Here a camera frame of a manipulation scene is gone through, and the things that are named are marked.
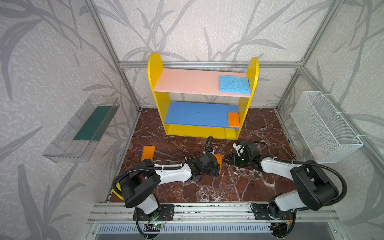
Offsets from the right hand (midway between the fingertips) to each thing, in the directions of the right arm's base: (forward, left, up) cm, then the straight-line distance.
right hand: (227, 156), depth 90 cm
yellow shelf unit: (+46, +12, 0) cm, 47 cm away
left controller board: (-35, +38, -2) cm, 51 cm away
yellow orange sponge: (+19, -5, +12) cm, 23 cm away
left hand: (-5, +7, +1) cm, 9 cm away
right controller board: (-36, -23, -7) cm, 43 cm away
